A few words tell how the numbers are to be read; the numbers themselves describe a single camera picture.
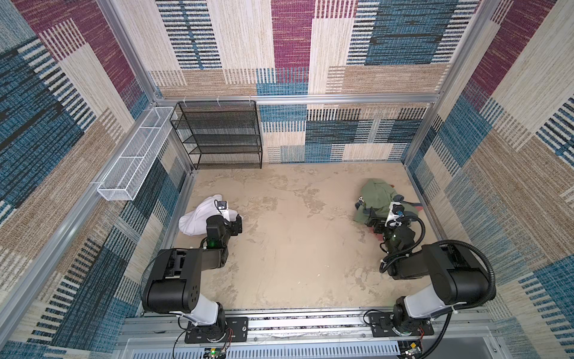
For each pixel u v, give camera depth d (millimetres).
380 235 825
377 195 940
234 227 852
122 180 707
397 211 756
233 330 729
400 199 967
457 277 454
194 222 936
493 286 425
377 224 815
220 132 1085
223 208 811
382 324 730
